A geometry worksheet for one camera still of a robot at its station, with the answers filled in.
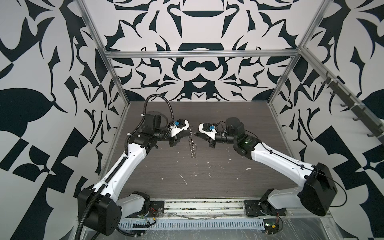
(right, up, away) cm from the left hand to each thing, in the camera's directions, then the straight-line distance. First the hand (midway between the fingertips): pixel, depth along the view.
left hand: (188, 128), depth 73 cm
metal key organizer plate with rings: (+2, -8, -1) cm, 8 cm away
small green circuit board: (+39, -45, -2) cm, 60 cm away
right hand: (+4, -2, -2) cm, 5 cm away
